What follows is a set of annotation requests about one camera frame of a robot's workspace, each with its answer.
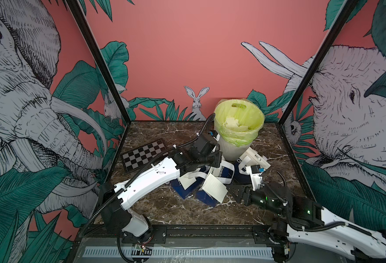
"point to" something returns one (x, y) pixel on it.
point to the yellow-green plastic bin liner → (238, 121)
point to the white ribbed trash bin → (231, 152)
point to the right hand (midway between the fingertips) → (228, 186)
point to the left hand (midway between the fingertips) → (222, 154)
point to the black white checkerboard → (140, 158)
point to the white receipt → (215, 188)
